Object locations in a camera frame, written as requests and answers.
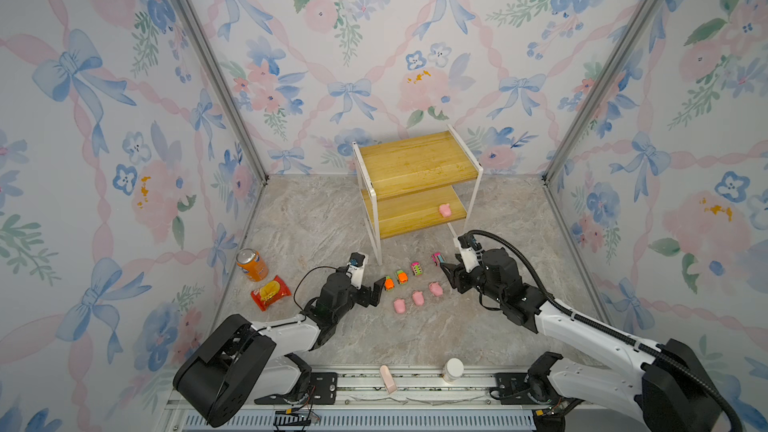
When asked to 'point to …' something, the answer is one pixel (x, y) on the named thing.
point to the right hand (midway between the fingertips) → (448, 258)
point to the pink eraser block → (388, 379)
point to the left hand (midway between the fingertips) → (372, 271)
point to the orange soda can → (252, 263)
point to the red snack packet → (271, 293)
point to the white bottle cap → (453, 370)
